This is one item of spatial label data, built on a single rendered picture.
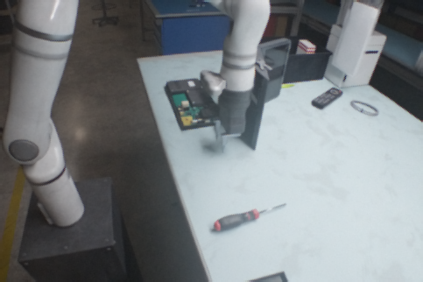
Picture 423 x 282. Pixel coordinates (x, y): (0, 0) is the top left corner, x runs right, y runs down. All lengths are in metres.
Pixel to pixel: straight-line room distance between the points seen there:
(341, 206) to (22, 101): 0.67
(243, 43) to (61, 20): 0.31
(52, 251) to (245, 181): 0.50
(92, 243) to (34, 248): 0.15
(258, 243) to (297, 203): 0.14
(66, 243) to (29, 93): 0.41
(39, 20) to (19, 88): 0.12
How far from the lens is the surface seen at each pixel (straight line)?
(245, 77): 0.57
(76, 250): 0.76
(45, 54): 0.49
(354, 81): 1.20
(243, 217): 0.55
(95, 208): 0.81
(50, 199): 0.71
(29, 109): 0.54
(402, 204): 0.76
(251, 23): 0.52
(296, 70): 1.08
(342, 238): 0.62
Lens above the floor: 1.47
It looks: 40 degrees down
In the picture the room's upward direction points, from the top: 4 degrees clockwise
